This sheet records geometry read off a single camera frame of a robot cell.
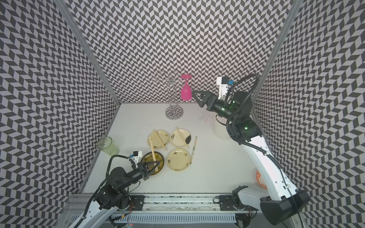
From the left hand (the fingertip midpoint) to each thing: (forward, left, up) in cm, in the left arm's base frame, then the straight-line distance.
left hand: (159, 165), depth 71 cm
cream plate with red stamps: (+9, -8, -14) cm, 18 cm away
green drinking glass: (+22, +44, -18) cm, 52 cm away
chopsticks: (-2, +1, +1) cm, 2 cm away
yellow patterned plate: (+10, +11, -14) cm, 21 cm away
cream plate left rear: (+26, +3, -15) cm, 30 cm away
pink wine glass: (+49, -13, +5) cm, 51 cm away
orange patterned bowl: (-3, -56, -15) cm, 58 cm away
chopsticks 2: (+16, -18, -16) cm, 28 cm away
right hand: (+18, -19, +30) cm, 40 cm away
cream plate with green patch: (+23, -6, -14) cm, 28 cm away
